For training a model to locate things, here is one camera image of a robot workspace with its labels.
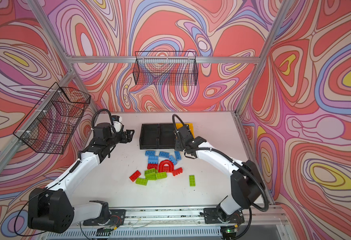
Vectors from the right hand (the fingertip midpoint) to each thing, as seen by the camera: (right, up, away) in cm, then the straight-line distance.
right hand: (182, 148), depth 87 cm
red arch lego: (-12, -13, +2) cm, 18 cm away
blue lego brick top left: (-21, -5, +9) cm, 23 cm away
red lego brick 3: (-3, -14, 0) cm, 14 cm away
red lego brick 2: (-18, -11, +2) cm, 21 cm away
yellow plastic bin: (-2, +13, +17) cm, 21 cm away
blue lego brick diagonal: (-6, -8, +5) cm, 11 cm away
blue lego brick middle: (-12, -6, +9) cm, 16 cm away
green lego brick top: (-18, -15, -2) cm, 24 cm away
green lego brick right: (-13, -15, -2) cm, 20 cm away
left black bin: (-23, +5, +17) cm, 29 cm away
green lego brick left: (-24, -19, -3) cm, 30 cm away
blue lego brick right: (-3, -6, +8) cm, 11 cm away
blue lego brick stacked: (-19, -8, +7) cm, 21 cm away
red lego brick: (-28, -16, 0) cm, 32 cm away
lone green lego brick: (+5, -19, -2) cm, 19 cm away
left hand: (-30, +11, -3) cm, 32 cm away
